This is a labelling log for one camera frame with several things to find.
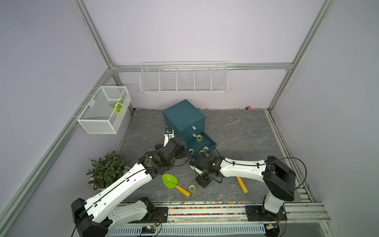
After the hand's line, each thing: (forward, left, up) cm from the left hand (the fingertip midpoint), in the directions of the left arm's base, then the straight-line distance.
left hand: (174, 146), depth 74 cm
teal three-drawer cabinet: (+14, -8, 0) cm, 16 cm away
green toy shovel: (-11, +4, -22) cm, 25 cm away
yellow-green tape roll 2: (+18, -14, -21) cm, 31 cm away
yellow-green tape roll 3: (+8, -8, -20) cm, 23 cm away
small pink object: (+47, -60, -23) cm, 79 cm away
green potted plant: (-9, +32, -2) cm, 33 cm away
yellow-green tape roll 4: (+8, -17, -19) cm, 27 cm away
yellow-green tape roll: (-15, -7, -21) cm, 27 cm away
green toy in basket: (+24, +31, +8) cm, 40 cm away
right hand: (-10, -13, -21) cm, 27 cm away
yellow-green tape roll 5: (+7, -15, -20) cm, 26 cm away
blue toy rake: (-16, -36, -20) cm, 44 cm away
